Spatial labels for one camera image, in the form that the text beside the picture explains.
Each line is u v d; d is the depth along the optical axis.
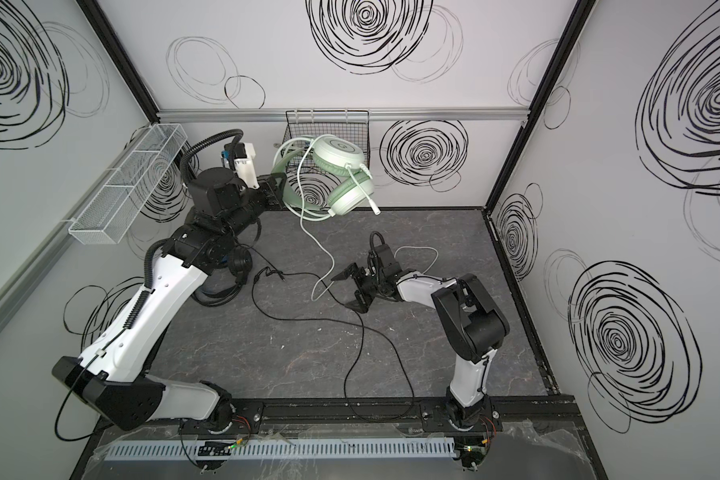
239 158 0.54
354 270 0.85
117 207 0.75
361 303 0.83
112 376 0.38
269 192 0.57
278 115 1.89
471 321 0.49
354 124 0.93
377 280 0.76
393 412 0.76
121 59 0.79
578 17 0.72
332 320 0.91
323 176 1.15
